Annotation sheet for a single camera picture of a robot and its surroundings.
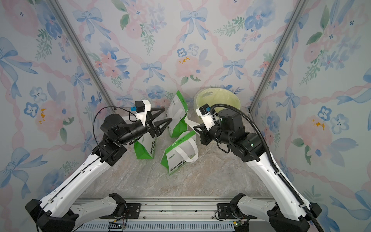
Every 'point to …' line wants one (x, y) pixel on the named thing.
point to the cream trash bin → (215, 96)
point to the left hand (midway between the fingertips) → (167, 113)
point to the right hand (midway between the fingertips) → (197, 125)
